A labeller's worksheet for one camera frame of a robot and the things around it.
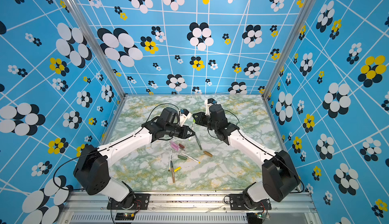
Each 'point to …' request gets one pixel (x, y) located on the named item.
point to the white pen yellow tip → (191, 158)
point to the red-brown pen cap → (180, 144)
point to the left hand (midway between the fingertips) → (195, 132)
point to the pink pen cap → (174, 147)
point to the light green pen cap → (194, 121)
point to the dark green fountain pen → (199, 143)
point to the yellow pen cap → (177, 169)
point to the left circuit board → (124, 216)
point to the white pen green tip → (192, 127)
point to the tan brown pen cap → (207, 153)
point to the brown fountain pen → (172, 172)
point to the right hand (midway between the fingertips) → (193, 116)
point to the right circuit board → (257, 216)
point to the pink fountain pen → (171, 142)
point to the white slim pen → (170, 160)
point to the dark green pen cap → (182, 157)
